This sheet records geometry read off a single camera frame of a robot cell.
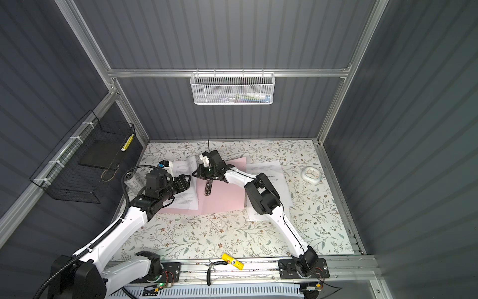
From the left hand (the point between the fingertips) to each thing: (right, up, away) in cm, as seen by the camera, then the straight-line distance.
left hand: (186, 178), depth 83 cm
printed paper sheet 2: (+43, +2, +22) cm, 48 cm away
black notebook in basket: (-32, +11, -7) cm, 35 cm away
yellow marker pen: (+20, -33, -8) cm, 39 cm away
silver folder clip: (+7, -6, +15) cm, 18 cm away
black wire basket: (-38, +3, -19) cm, 43 cm away
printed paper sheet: (-3, -12, +11) cm, 17 cm away
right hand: (-1, -1, +15) cm, 15 cm away
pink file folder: (+17, -9, +6) cm, 20 cm away
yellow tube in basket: (-26, +16, -2) cm, 30 cm away
